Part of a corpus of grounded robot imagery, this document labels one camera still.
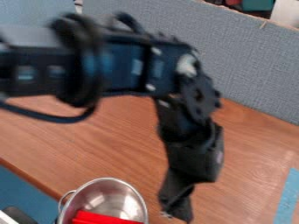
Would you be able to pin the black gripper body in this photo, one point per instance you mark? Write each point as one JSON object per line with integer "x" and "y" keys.
{"x": 195, "y": 161}

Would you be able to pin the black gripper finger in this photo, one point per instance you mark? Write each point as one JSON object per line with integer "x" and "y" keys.
{"x": 179, "y": 207}

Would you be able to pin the metal pot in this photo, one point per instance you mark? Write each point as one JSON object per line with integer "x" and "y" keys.
{"x": 109, "y": 196}

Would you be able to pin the red object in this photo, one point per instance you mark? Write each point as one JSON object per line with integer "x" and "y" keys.
{"x": 85, "y": 217}

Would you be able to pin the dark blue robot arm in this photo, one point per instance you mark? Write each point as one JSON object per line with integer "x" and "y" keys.
{"x": 61, "y": 68}

